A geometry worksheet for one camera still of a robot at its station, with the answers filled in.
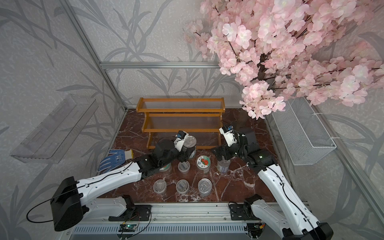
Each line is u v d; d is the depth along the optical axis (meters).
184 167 0.84
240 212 0.73
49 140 0.65
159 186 0.77
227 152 0.62
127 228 0.70
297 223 0.38
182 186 0.77
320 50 0.68
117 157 0.94
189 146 0.73
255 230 0.71
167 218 0.73
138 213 0.72
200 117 1.19
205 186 0.78
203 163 0.82
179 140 0.64
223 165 0.82
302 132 0.61
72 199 0.39
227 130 0.62
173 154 0.59
